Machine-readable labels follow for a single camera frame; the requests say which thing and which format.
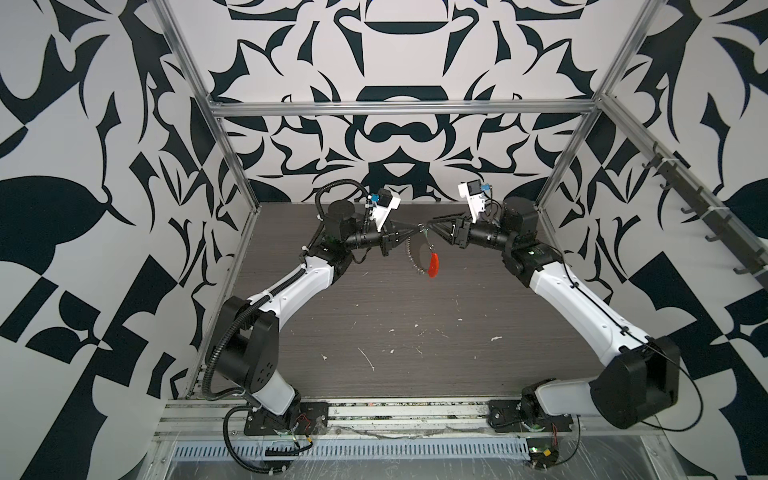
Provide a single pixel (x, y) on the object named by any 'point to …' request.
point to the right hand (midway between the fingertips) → (435, 221)
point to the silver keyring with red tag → (433, 255)
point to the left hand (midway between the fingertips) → (422, 221)
